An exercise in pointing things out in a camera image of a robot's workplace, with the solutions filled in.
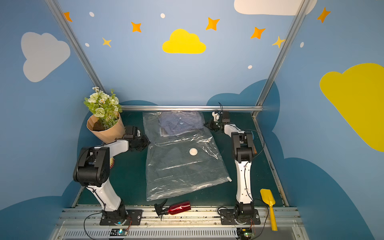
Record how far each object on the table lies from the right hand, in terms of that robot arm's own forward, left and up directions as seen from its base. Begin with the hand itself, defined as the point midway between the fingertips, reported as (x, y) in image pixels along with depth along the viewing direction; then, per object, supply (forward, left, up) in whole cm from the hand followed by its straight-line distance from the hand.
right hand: (206, 122), depth 110 cm
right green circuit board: (-66, -20, -5) cm, 69 cm away
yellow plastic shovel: (-50, -35, -3) cm, 61 cm away
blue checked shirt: (-3, +23, +1) cm, 24 cm away
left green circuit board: (-69, +41, -5) cm, 81 cm away
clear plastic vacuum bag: (-28, +16, -4) cm, 32 cm away
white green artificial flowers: (-12, +62, +22) cm, 67 cm away
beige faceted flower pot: (-23, +60, +10) cm, 65 cm away
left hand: (-18, +35, +1) cm, 39 cm away
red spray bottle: (-58, +15, 0) cm, 60 cm away
